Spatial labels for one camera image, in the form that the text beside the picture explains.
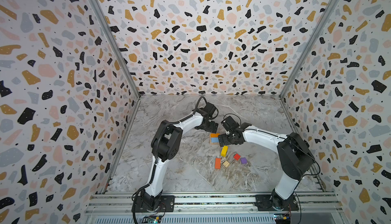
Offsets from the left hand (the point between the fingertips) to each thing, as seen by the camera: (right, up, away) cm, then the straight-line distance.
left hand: (210, 126), depth 98 cm
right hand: (+8, -6, -6) cm, 12 cm away
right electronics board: (+33, -41, -26) cm, 59 cm away
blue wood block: (+3, -8, -5) cm, 10 cm away
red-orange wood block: (+4, -20, -10) cm, 23 cm away
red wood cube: (+15, -17, -8) cm, 24 cm away
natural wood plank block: (+2, -11, -3) cm, 11 cm away
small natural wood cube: (+9, -20, -12) cm, 25 cm away
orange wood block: (+2, -5, -7) cm, 9 cm away
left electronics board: (-28, -40, -28) cm, 56 cm away
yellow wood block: (+8, -13, -8) cm, 17 cm away
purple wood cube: (+19, -19, -8) cm, 28 cm away
